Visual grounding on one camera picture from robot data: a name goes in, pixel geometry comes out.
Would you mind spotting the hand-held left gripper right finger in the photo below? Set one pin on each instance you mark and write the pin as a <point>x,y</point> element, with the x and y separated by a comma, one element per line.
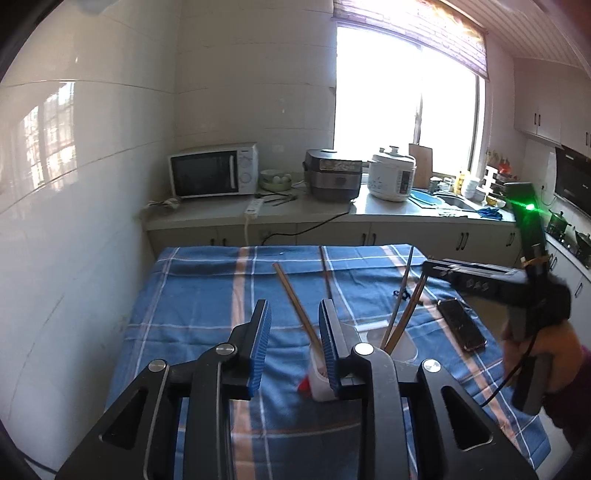
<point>328,341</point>

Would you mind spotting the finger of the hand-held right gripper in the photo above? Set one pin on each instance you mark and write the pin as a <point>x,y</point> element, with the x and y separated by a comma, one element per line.
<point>438,270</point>

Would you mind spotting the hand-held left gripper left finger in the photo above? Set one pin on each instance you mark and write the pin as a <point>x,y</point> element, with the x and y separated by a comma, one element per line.
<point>258,350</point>

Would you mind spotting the grey metal chopstick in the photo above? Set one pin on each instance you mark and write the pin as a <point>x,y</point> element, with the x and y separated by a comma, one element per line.
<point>404,286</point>

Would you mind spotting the white two-compartment utensil holder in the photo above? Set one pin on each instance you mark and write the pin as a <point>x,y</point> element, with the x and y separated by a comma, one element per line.
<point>318,383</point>

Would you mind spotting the brown wooden chopstick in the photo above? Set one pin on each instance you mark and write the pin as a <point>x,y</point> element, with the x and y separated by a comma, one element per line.
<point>412,304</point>
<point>400,325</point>

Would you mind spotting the light wooden chopstick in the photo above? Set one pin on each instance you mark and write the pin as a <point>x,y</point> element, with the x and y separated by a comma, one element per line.
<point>291,295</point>

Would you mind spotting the thin dark chopstick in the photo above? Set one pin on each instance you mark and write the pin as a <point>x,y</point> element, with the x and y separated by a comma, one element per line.
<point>324,272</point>

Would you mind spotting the person's right forearm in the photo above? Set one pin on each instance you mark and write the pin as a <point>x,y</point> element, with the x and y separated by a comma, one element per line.
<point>577,406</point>

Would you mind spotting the person's right hand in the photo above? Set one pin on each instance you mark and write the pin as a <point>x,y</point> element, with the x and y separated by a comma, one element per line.
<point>565,355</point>

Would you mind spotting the small black clip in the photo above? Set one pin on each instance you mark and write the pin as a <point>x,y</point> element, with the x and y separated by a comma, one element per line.
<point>400,294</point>

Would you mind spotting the small red packet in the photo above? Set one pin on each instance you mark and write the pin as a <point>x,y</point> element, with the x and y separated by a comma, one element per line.
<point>304,386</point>

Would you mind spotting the black smartphone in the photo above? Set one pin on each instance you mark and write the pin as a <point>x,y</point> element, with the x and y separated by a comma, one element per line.
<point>461,325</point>

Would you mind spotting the gas stove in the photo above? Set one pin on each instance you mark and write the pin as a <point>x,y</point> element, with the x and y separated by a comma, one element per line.
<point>568,235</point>

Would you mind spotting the steel kitchen sink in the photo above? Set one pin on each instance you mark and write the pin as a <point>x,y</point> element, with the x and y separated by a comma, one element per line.
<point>455,200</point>

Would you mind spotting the blue mat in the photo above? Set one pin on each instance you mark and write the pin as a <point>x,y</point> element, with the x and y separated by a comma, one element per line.
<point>422,197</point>

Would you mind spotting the blue rag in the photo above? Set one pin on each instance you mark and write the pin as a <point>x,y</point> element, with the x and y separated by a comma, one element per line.
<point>490,213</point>

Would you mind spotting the blue plaid tablecloth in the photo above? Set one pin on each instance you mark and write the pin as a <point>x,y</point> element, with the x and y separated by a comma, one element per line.
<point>194,295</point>

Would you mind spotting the stack of white bowls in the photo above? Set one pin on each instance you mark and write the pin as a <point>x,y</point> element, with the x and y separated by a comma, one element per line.
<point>471,187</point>

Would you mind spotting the yellow bottle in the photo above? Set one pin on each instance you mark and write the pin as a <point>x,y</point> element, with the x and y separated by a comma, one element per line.
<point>459,181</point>

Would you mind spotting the white rice cooker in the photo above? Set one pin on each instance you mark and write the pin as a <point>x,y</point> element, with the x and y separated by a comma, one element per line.
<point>390,177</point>

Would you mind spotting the white seasoning rack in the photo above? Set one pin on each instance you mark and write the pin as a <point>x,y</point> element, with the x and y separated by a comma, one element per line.
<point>497,177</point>

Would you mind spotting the wooden cutting board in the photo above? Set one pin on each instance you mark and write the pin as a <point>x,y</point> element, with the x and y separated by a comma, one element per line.
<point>421,161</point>

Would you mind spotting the black range hood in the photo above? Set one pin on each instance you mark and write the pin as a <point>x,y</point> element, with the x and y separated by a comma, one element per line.
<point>572,175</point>

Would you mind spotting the dark rice cooker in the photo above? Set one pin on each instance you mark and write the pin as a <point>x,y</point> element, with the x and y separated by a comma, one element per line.
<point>330,177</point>

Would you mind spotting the white power strip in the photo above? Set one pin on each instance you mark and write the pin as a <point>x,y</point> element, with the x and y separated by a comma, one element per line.
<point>253,207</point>

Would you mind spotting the bowl of eggs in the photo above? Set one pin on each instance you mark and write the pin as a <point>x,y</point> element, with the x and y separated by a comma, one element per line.
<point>275,180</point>

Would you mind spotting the white microwave oven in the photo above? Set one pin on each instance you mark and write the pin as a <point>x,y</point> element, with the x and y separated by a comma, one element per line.
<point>203,173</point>

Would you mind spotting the kitchen window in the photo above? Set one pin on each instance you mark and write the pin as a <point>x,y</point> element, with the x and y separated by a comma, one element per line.
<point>378,92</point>

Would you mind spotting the white upper cabinets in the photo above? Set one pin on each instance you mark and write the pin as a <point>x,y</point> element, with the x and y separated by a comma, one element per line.
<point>540,101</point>

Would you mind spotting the bamboo roller blind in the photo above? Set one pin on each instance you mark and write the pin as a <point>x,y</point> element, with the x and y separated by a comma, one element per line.
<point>438,41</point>

